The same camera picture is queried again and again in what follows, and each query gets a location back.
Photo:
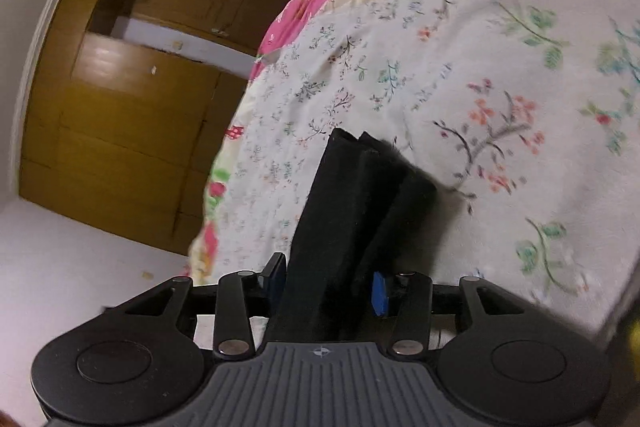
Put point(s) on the black pants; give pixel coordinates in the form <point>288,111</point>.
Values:
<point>345,232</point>

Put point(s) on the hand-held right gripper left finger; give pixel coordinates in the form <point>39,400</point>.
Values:
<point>235,312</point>

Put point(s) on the brown wooden wardrobe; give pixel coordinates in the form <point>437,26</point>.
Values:
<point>125,107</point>

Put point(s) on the white floral bed sheet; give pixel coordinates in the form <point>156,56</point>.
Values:
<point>500,107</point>

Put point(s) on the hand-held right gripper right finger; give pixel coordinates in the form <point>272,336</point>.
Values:
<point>412,312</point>

